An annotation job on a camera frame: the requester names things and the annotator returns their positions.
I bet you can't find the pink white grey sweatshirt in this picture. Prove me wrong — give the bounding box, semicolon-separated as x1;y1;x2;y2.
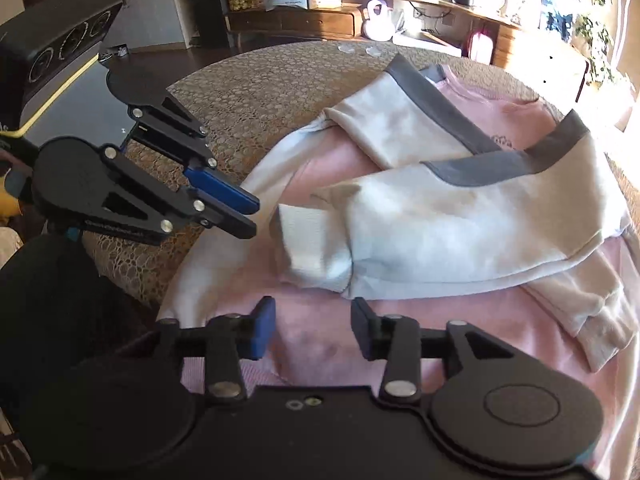
162;56;639;479

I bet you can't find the wooden TV cabinet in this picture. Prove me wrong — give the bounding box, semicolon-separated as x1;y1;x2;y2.
224;0;591;104

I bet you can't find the white kettlebell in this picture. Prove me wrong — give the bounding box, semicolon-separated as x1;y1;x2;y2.
362;0;395;42

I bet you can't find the pink container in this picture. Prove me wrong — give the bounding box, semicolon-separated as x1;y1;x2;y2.
468;30;494;65

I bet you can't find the green potted plant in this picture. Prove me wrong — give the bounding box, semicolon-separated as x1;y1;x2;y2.
540;0;617;88

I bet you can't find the black camera box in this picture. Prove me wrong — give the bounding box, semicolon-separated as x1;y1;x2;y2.
1;0;122;136

